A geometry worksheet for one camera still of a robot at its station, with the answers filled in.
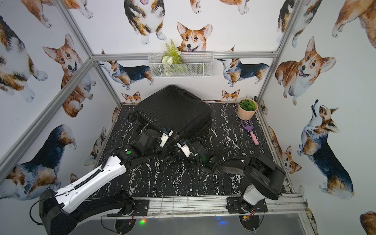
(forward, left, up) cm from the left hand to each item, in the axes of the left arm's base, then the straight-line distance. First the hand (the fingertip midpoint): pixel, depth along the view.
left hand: (171, 143), depth 77 cm
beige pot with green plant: (+31, -49, -9) cm, 59 cm away
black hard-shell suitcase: (+23, +1, +1) cm, 23 cm away
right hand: (-2, -3, -9) cm, 10 cm away
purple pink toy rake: (+22, -53, -19) cm, 60 cm away
